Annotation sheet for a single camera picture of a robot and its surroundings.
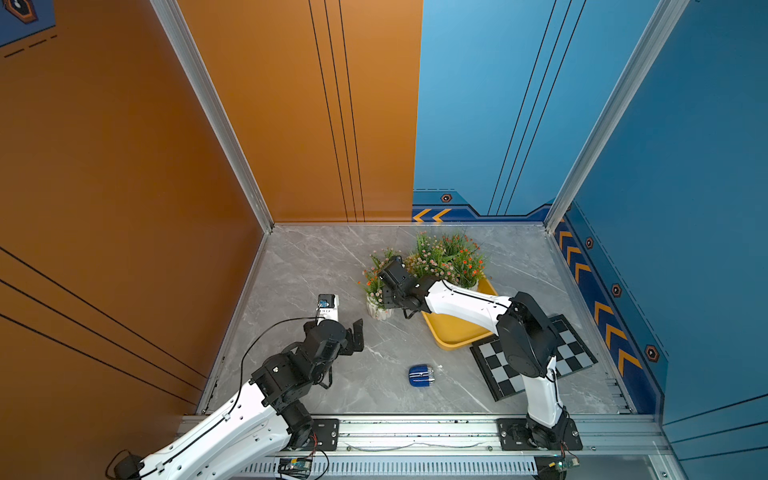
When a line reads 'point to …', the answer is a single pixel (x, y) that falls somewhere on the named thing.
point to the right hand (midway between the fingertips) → (390, 295)
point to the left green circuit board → (295, 467)
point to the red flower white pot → (467, 260)
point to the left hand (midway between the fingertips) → (349, 318)
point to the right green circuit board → (561, 462)
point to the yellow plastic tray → (450, 331)
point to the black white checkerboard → (572, 356)
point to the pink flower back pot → (432, 258)
